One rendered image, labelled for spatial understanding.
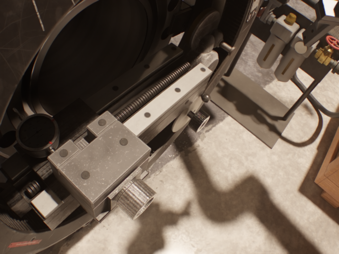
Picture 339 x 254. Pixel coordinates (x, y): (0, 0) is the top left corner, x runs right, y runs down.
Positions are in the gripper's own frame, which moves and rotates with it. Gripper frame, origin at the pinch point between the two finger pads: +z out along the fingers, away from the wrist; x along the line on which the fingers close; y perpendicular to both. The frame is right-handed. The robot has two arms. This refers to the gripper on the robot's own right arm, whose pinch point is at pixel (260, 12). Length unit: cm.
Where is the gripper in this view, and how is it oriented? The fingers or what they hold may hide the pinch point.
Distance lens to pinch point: 107.3
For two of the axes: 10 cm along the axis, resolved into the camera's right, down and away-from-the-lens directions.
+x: 7.6, 6.2, -2.0
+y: -6.2, 5.7, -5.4
